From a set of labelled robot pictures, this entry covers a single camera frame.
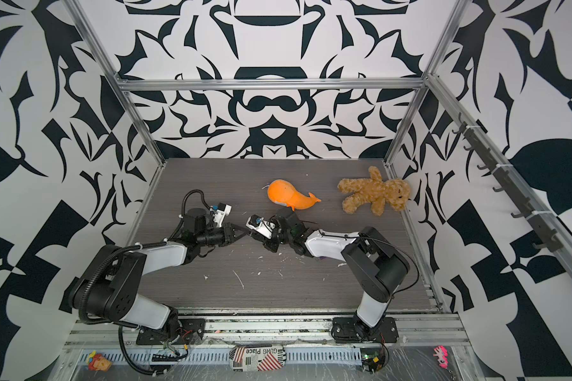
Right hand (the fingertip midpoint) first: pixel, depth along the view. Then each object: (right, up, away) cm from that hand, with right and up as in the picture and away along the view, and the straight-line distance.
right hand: (255, 230), depth 87 cm
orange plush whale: (+11, +13, +12) cm, 20 cm away
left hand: (-3, +1, -1) cm, 3 cm away
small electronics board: (+37, -35, -16) cm, 53 cm away
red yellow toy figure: (-42, -33, -20) cm, 57 cm away
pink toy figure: (+57, -33, -17) cm, 68 cm away
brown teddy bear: (+49, +14, +14) cm, 53 cm away
